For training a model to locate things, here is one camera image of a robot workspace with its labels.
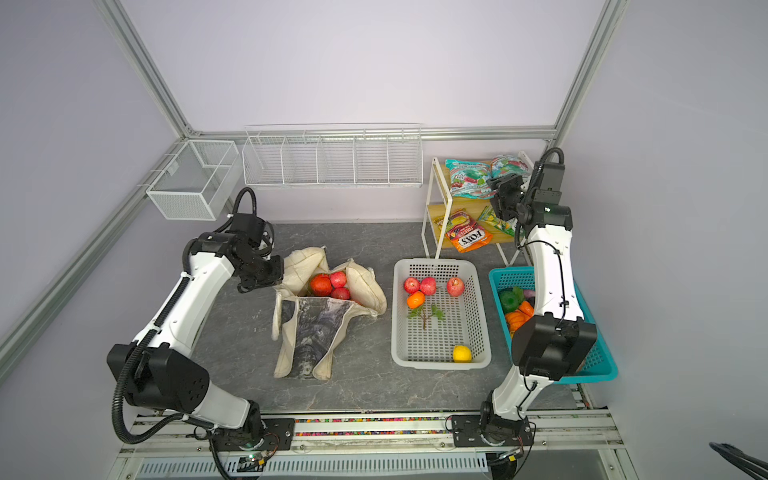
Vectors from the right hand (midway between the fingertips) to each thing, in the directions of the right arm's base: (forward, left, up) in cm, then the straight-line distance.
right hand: (488, 185), depth 78 cm
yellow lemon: (-32, +7, -33) cm, 47 cm away
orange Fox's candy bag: (+1, +4, -19) cm, 19 cm away
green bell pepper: (-16, -10, -30) cm, 36 cm away
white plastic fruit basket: (-29, +14, -36) cm, 49 cm away
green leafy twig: (-18, +17, -36) cm, 43 cm away
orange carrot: (-17, -16, -35) cm, 42 cm away
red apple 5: (-10, +43, -28) cm, 53 cm away
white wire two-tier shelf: (+1, +12, -22) cm, 25 cm away
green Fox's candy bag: (+10, -6, -20) cm, 23 cm away
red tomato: (-13, +48, -27) cm, 57 cm away
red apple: (-10, +20, -32) cm, 39 cm away
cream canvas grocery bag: (-29, +48, -21) cm, 60 cm away
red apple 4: (-14, +42, -31) cm, 54 cm away
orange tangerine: (-16, +19, -32) cm, 40 cm away
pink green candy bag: (+4, +4, -1) cm, 6 cm away
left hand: (-19, +55, -17) cm, 61 cm away
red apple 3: (-10, +6, -33) cm, 35 cm away
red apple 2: (-10, +14, -32) cm, 36 cm away
